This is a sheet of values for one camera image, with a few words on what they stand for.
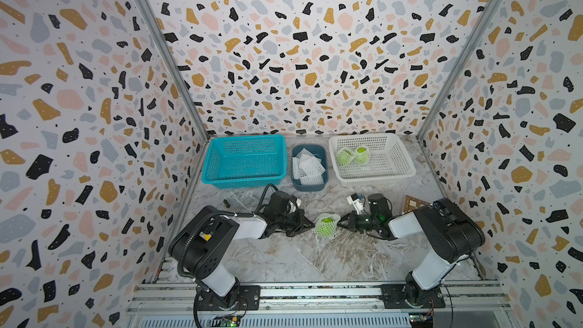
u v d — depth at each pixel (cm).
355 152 106
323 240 87
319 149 109
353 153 106
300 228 79
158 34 82
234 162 112
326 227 82
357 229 84
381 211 76
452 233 48
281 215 75
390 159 112
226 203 94
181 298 75
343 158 104
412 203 94
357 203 89
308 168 103
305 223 85
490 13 79
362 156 106
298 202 88
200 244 46
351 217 84
